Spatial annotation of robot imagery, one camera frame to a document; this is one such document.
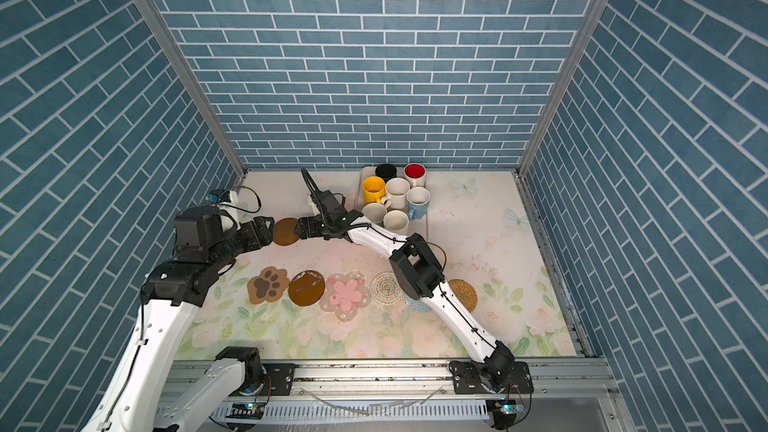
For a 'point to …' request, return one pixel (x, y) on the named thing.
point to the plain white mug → (396, 221)
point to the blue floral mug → (417, 201)
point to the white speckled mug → (397, 189)
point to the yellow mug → (373, 189)
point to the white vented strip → (370, 411)
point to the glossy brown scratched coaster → (306, 288)
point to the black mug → (386, 171)
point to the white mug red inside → (416, 174)
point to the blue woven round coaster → (418, 305)
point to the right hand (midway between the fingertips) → (300, 227)
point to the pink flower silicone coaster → (346, 294)
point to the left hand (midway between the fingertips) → (263, 221)
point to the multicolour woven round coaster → (386, 288)
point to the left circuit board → (247, 411)
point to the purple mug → (374, 212)
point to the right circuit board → (504, 413)
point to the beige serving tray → (417, 226)
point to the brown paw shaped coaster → (269, 285)
